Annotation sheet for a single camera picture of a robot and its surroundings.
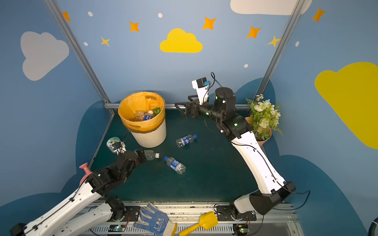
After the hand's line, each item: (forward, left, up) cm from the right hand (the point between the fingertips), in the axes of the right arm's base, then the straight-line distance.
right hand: (185, 97), depth 60 cm
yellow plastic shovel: (-37, -14, -48) cm, 62 cm away
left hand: (-13, +23, -29) cm, 39 cm away
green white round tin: (0, +49, -39) cm, 63 cm away
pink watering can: (-20, +53, -38) cm, 69 cm away
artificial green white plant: (+8, -42, -18) cm, 46 cm away
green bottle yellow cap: (+19, +22, -28) cm, 40 cm away
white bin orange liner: (+1, +22, -30) cm, 37 cm away
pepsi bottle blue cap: (+7, +1, -43) cm, 44 cm away
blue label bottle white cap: (+13, +24, -26) cm, 38 cm away
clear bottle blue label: (-12, +6, -43) cm, 45 cm away
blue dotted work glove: (-41, +11, -47) cm, 63 cm away
